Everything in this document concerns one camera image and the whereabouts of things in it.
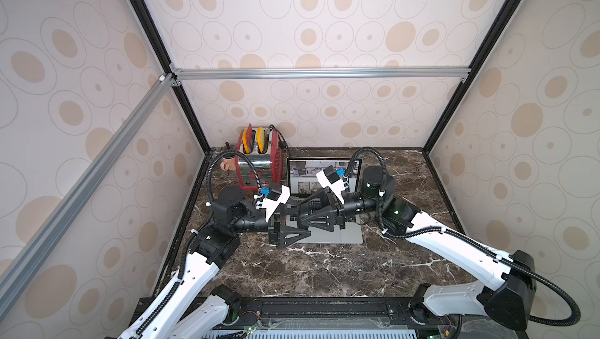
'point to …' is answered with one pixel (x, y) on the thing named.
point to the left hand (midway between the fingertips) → (308, 225)
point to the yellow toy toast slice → (261, 139)
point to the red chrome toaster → (268, 165)
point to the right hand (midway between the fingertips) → (302, 224)
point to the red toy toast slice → (249, 134)
